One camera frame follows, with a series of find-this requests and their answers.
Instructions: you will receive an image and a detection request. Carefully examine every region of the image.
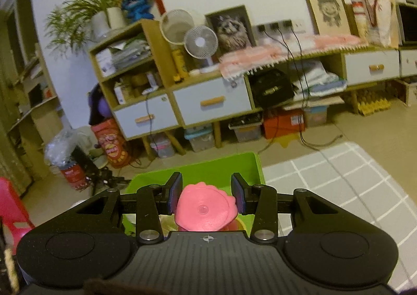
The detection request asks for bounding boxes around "grey checked tablecloth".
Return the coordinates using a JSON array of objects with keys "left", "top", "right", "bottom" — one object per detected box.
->
[{"left": 262, "top": 142, "right": 417, "bottom": 292}]

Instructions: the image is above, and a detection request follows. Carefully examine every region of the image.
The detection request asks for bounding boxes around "red printed bucket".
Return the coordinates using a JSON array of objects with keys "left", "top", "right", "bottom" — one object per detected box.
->
[{"left": 60, "top": 165, "right": 87, "bottom": 191}]

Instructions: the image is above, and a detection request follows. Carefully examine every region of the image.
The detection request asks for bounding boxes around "pink fringed cloth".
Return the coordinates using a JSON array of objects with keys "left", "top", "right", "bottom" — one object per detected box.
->
[{"left": 219, "top": 33, "right": 369, "bottom": 80}]

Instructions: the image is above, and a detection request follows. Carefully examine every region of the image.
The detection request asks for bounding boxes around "pile of folded clothes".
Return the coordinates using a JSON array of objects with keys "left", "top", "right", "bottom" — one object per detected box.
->
[{"left": 290, "top": 62, "right": 347, "bottom": 101}]

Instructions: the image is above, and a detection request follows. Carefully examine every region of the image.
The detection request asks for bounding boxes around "wooden side shelf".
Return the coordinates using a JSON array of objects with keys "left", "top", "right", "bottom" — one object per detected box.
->
[{"left": 0, "top": 0, "right": 62, "bottom": 191}]

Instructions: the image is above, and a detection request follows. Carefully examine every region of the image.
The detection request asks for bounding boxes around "stack of papers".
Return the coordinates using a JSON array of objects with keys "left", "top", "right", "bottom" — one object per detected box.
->
[{"left": 111, "top": 39, "right": 152, "bottom": 69}]

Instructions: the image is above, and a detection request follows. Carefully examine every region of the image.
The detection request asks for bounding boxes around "clear plastic bag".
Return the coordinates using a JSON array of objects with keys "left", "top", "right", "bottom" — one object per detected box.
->
[{"left": 44, "top": 130, "right": 90, "bottom": 172}]

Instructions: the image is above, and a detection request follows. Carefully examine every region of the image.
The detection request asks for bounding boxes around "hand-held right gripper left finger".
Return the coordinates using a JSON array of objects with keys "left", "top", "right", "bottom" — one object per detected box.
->
[{"left": 65, "top": 172, "right": 183, "bottom": 245}]

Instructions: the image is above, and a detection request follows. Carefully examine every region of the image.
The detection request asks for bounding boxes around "black cable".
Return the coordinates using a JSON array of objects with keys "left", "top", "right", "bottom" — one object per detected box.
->
[
  {"left": 143, "top": 91, "right": 155, "bottom": 154},
  {"left": 259, "top": 23, "right": 344, "bottom": 149}
]

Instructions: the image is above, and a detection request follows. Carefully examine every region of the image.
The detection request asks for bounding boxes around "framed girl portrait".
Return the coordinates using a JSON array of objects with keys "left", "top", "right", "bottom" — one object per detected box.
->
[{"left": 301, "top": 0, "right": 352, "bottom": 36}]

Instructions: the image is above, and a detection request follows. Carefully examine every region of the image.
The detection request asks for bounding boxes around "red plastic stool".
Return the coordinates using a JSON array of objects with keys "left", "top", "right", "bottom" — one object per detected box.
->
[{"left": 0, "top": 177, "right": 36, "bottom": 250}]

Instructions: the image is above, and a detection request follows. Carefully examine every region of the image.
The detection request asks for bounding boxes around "blue lid storage box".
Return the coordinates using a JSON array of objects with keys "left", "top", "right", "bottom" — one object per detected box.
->
[{"left": 184, "top": 125, "right": 216, "bottom": 152}]

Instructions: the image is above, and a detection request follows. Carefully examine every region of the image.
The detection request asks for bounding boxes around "white paper bag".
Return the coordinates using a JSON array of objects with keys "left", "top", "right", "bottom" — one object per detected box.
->
[{"left": 365, "top": 0, "right": 396, "bottom": 48}]

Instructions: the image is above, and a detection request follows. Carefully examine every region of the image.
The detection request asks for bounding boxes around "pink round toy figure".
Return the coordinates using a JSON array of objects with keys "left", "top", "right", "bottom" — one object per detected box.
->
[{"left": 175, "top": 182, "right": 238, "bottom": 233}]

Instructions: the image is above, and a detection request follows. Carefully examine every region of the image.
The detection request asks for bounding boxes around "black case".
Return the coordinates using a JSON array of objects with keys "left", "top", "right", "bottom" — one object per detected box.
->
[{"left": 251, "top": 68, "right": 295, "bottom": 109}]

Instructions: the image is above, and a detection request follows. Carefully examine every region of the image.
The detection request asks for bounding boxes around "blue plush toy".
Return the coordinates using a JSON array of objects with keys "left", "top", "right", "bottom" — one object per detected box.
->
[{"left": 121, "top": 0, "right": 157, "bottom": 23}]

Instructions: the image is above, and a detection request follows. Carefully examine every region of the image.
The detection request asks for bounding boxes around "yellow egg tray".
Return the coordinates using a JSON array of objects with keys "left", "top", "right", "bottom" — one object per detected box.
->
[{"left": 357, "top": 89, "right": 391, "bottom": 116}]

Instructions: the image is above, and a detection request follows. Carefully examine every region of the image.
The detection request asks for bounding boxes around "white desk fan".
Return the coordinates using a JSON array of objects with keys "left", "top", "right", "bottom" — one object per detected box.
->
[{"left": 184, "top": 26, "right": 219, "bottom": 73}]

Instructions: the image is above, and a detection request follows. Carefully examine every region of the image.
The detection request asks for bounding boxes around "white box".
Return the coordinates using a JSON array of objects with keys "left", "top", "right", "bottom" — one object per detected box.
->
[{"left": 95, "top": 49, "right": 116, "bottom": 77}]

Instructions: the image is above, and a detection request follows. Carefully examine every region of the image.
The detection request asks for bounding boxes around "black microwave oven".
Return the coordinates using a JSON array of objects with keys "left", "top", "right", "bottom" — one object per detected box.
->
[{"left": 396, "top": 2, "right": 417, "bottom": 48}]

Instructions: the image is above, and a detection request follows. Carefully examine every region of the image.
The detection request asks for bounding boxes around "black metal stand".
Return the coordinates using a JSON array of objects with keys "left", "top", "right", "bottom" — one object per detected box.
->
[{"left": 72, "top": 145, "right": 131, "bottom": 194}]

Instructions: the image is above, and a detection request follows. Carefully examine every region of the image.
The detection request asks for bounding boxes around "purple plush toy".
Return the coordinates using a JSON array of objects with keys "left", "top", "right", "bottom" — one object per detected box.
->
[{"left": 87, "top": 84, "right": 114, "bottom": 126}]

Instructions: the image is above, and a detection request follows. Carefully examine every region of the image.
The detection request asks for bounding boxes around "yellow bottle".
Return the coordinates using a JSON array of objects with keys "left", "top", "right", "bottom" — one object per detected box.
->
[{"left": 171, "top": 49, "right": 189, "bottom": 82}]

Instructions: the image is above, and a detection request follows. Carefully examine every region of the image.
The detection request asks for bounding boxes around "clear storage box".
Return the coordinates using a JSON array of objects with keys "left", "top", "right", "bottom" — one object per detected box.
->
[
  {"left": 150, "top": 134, "right": 176, "bottom": 159},
  {"left": 228, "top": 116, "right": 263, "bottom": 142}
]

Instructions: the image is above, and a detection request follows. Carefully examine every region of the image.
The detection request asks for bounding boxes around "small white carton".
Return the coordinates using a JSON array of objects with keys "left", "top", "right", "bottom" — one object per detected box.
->
[{"left": 114, "top": 83, "right": 132, "bottom": 105}]

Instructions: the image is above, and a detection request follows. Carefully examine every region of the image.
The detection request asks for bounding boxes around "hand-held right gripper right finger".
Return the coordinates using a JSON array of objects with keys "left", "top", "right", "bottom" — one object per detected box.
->
[{"left": 231, "top": 173, "right": 352, "bottom": 244}]

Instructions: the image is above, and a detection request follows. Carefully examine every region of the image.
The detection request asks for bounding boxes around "orange printed bag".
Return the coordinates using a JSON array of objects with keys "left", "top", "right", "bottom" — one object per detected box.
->
[{"left": 91, "top": 119, "right": 131, "bottom": 168}]

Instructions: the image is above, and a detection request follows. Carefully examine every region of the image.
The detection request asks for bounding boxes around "orange box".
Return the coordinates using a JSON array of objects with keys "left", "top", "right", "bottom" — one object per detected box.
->
[{"left": 262, "top": 109, "right": 306, "bottom": 140}]

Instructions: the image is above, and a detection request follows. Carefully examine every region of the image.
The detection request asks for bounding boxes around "framed cat picture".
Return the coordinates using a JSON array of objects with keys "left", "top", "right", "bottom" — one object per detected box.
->
[{"left": 205, "top": 5, "right": 256, "bottom": 54}]

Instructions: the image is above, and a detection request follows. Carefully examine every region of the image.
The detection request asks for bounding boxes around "white drawer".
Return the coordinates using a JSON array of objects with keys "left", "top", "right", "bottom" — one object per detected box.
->
[
  {"left": 173, "top": 77, "right": 253, "bottom": 126},
  {"left": 345, "top": 50, "right": 401, "bottom": 85},
  {"left": 399, "top": 49, "right": 417, "bottom": 77},
  {"left": 113, "top": 93, "right": 179, "bottom": 139}
]

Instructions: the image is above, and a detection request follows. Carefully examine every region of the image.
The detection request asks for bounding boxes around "green plastic box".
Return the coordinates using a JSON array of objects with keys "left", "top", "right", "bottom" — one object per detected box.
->
[{"left": 125, "top": 151, "right": 266, "bottom": 240}]

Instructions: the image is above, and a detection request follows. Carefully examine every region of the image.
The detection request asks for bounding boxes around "white wall socket row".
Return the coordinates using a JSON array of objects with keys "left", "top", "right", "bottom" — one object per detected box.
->
[{"left": 256, "top": 19, "right": 303, "bottom": 35}]

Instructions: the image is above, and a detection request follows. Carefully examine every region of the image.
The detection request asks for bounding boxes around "wooden cabinet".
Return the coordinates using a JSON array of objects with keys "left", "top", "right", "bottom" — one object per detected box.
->
[{"left": 88, "top": 19, "right": 417, "bottom": 157}]

